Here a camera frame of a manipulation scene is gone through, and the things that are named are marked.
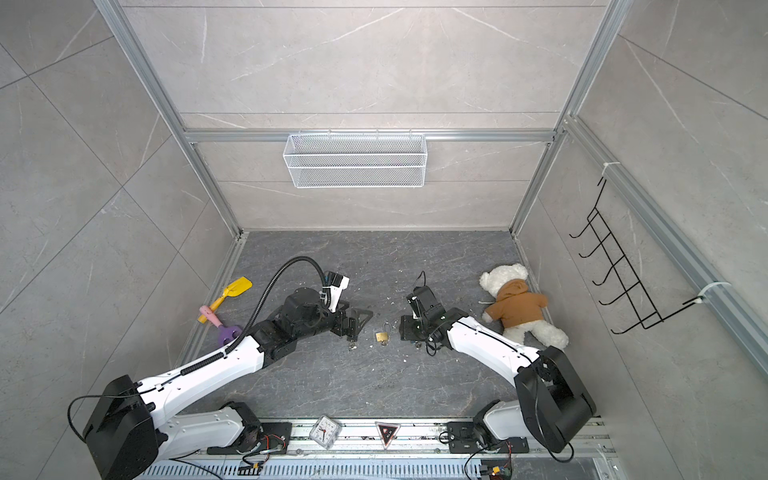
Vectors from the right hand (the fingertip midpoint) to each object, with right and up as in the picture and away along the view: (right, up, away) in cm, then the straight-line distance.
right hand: (407, 326), depth 88 cm
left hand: (-13, +9, -10) cm, 18 cm away
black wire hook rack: (+46, +10, -29) cm, 56 cm away
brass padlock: (-7, -5, +5) cm, 10 cm away
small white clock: (-21, -23, -15) cm, 34 cm away
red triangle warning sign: (-6, -24, -13) cm, 28 cm away
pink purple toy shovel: (-56, -3, +3) cm, 56 cm away
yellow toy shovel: (-58, +11, +16) cm, 62 cm away
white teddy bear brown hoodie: (+34, +5, +1) cm, 34 cm away
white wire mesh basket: (-17, +54, +13) cm, 58 cm away
